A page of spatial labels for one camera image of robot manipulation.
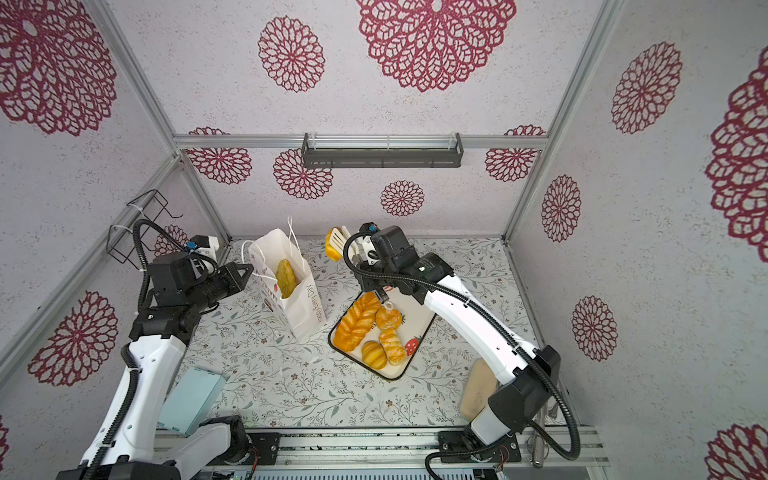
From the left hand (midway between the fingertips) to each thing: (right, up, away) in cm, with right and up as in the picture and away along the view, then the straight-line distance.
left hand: (252, 272), depth 74 cm
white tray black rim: (+32, -20, +18) cm, 41 cm away
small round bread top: (+19, +5, +3) cm, 20 cm away
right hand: (+26, +1, -1) cm, 26 cm away
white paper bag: (+10, -12, +10) cm, 18 cm away
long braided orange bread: (+23, -17, +19) cm, 34 cm away
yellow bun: (+30, -24, +11) cm, 40 cm away
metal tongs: (+20, +8, +2) cm, 22 cm away
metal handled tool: (+70, -43, -1) cm, 82 cm away
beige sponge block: (+59, -31, +8) cm, 67 cm away
